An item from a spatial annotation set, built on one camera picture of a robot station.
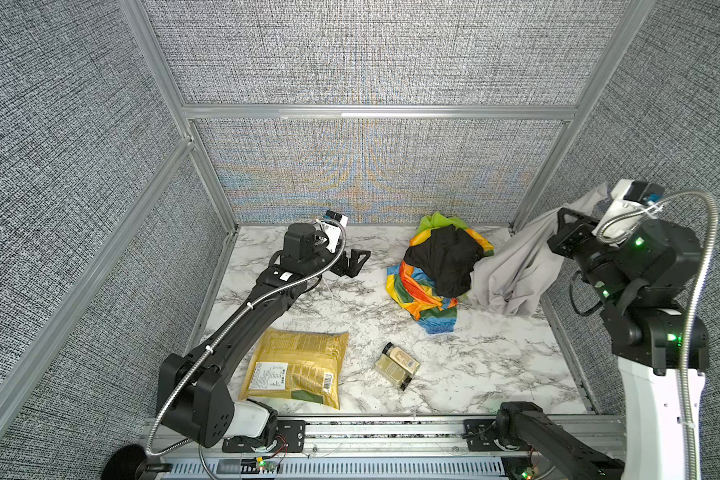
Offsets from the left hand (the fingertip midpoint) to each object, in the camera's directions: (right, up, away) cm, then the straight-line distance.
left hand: (352, 245), depth 78 cm
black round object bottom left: (-47, -46, -15) cm, 68 cm away
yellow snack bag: (-15, -31, 0) cm, 35 cm away
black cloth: (+29, -3, +14) cm, 33 cm away
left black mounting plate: (-15, -47, -4) cm, 50 cm away
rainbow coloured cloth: (+19, -14, +15) cm, 27 cm away
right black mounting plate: (+30, -44, -9) cm, 54 cm away
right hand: (+38, +6, -23) cm, 45 cm away
